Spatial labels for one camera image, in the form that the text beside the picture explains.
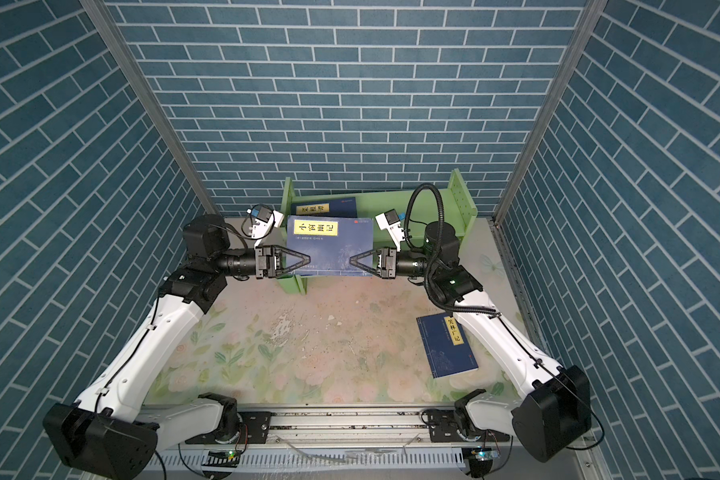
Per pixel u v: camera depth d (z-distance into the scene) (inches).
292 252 24.2
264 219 23.2
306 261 24.4
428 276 21.9
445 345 34.3
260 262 22.0
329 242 24.7
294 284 36.8
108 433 14.2
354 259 24.8
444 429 28.9
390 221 24.3
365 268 24.8
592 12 27.7
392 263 22.7
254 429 29.0
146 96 33.1
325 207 32.5
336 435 29.0
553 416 15.5
